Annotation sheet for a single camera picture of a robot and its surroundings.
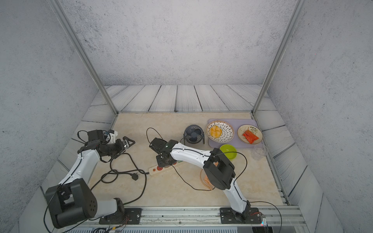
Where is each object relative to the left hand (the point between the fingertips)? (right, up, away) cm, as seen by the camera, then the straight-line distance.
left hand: (131, 144), depth 85 cm
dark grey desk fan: (+37, +5, +11) cm, 39 cm away
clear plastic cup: (+79, -6, +10) cm, 80 cm away
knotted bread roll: (+52, +6, +19) cm, 56 cm away
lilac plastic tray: (+68, +12, +24) cm, 73 cm away
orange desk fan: (+43, -18, -8) cm, 47 cm away
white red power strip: (+14, -15, +2) cm, 21 cm away
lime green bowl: (+58, -4, +13) cm, 60 cm away
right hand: (+19, -12, 0) cm, 22 cm away
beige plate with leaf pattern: (+76, +5, +19) cm, 79 cm away
